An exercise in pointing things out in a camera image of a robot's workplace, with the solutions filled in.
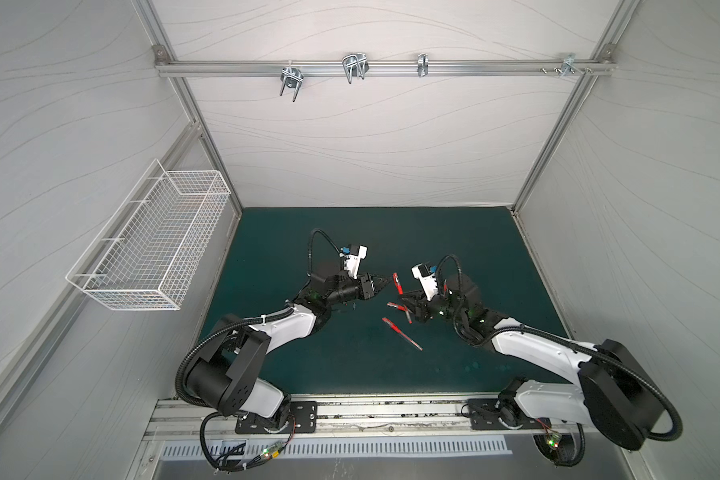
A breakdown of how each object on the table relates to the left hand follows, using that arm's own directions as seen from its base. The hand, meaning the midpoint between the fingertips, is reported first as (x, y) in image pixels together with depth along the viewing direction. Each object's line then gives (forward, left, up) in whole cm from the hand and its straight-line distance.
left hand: (386, 282), depth 79 cm
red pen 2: (-6, -4, -18) cm, 19 cm away
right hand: (-1, -4, -5) cm, 6 cm away
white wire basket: (-1, +57, +14) cm, 59 cm away
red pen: (0, -3, -1) cm, 3 cm away
